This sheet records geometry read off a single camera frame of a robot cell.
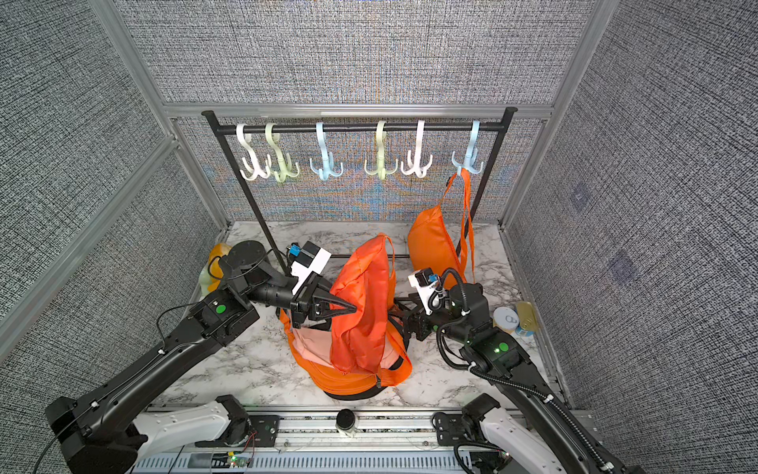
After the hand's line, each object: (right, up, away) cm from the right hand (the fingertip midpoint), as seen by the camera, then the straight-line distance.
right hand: (400, 299), depth 68 cm
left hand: (-9, +1, -17) cm, 20 cm away
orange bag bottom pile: (-14, -23, +8) cm, 29 cm away
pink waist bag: (-22, -14, +10) cm, 28 cm away
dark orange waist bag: (-9, -6, -13) cm, 17 cm away
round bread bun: (-60, +4, +32) cm, 68 cm away
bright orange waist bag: (+14, +15, +21) cm, 30 cm away
